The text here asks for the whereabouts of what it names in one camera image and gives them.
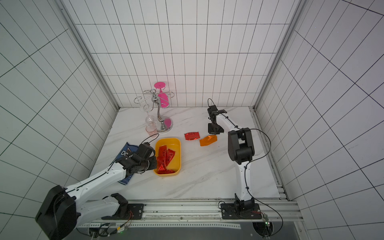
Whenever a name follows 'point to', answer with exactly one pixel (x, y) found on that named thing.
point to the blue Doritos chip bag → (128, 150)
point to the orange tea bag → (208, 140)
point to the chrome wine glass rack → (165, 123)
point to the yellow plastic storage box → (175, 145)
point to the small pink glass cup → (152, 130)
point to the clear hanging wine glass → (151, 122)
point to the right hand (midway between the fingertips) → (210, 131)
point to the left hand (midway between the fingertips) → (153, 165)
